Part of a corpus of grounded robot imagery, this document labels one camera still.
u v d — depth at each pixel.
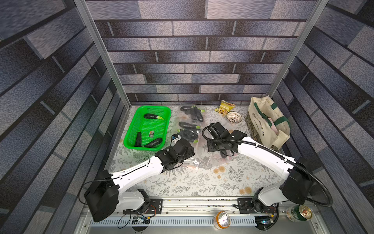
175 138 0.74
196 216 0.72
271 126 0.81
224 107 1.14
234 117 1.10
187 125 1.04
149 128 1.05
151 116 1.09
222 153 0.90
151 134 1.02
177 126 1.04
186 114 1.14
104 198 0.40
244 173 0.86
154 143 0.95
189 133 0.98
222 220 0.61
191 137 0.97
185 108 1.14
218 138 0.61
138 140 0.95
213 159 0.90
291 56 0.89
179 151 0.61
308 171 0.40
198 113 1.10
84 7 0.69
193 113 1.11
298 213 0.63
